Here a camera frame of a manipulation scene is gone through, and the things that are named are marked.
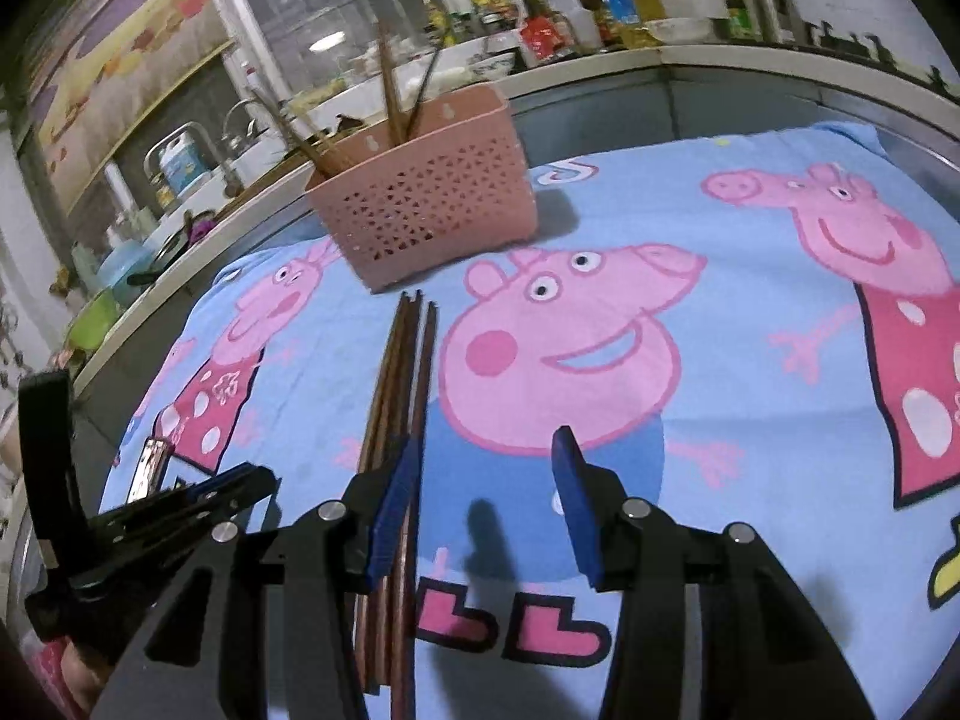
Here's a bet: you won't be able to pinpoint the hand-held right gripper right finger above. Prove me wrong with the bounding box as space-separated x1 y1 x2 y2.
551 426 878 720

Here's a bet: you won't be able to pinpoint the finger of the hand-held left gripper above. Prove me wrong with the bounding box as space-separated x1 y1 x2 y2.
86 465 275 535
112 499 260 550

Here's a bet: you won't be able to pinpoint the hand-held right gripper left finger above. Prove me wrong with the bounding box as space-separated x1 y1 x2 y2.
90 433 421 720

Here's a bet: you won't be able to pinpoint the bundle of wooden chopsticks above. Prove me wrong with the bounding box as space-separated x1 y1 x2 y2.
251 15 443 720

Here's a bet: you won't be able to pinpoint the pink plastic basket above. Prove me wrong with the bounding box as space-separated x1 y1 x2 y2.
304 82 539 293

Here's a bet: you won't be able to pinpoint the person's left hand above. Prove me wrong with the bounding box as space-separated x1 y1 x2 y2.
61 641 110 717

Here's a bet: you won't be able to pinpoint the smartphone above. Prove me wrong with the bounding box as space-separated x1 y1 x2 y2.
124 436 175 505

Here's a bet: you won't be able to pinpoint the green plastic basin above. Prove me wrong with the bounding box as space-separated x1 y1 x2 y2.
64 289 121 350

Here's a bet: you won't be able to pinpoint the cartoon pig printed blanket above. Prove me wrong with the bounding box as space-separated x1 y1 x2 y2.
97 120 960 720

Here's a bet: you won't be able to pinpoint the blue plastic container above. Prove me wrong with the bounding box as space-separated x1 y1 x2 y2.
97 244 155 305

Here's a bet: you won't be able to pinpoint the black pan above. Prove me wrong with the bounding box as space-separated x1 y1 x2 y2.
127 229 188 286

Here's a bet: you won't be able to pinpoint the white jug with blue label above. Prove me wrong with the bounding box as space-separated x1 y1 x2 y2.
157 131 211 196

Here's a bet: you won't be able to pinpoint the tall chrome faucet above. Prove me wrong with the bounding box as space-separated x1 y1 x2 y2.
142 122 241 196

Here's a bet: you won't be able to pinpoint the curved chrome faucet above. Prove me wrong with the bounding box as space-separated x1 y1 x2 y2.
221 97 260 151

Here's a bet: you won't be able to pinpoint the red packet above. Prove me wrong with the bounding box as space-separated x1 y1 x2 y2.
519 15 575 61

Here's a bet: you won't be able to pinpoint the white plastic jug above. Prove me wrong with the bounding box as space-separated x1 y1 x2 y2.
544 0 601 53

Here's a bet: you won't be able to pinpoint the white bowl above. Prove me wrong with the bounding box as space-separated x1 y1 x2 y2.
645 17 710 44

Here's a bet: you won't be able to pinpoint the green glass bottle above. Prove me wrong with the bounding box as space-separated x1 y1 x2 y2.
714 0 751 40

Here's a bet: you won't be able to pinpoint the steel thermos flask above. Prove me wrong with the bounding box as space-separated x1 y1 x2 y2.
748 0 807 46

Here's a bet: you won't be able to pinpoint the gas stove grates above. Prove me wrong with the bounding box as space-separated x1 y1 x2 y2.
806 19 960 102

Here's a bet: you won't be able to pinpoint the wall poster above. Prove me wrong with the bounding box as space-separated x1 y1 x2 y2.
26 0 233 218

